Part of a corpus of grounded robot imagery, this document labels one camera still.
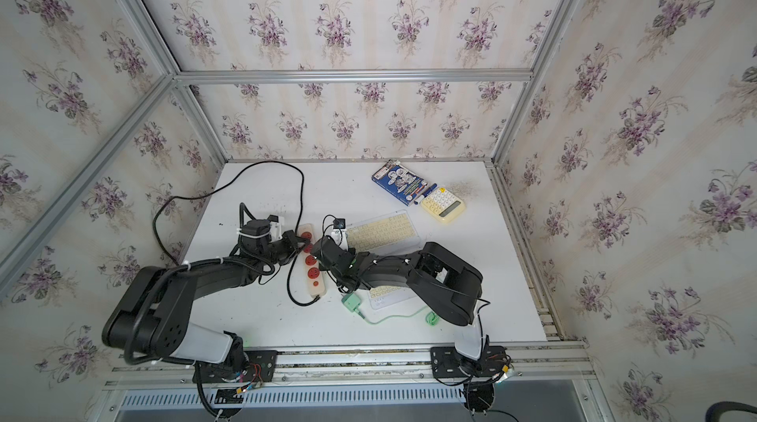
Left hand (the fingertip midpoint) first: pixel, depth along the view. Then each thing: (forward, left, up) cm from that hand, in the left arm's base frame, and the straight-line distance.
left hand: (312, 241), depth 91 cm
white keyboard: (+5, -22, -5) cm, 23 cm away
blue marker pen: (+23, -40, -3) cm, 47 cm away
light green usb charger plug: (-18, -13, -3) cm, 22 cm away
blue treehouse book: (+27, -29, -3) cm, 40 cm away
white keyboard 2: (-15, -24, -5) cm, 29 cm away
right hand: (-2, -7, 0) cm, 7 cm away
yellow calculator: (+16, -44, -3) cm, 47 cm away
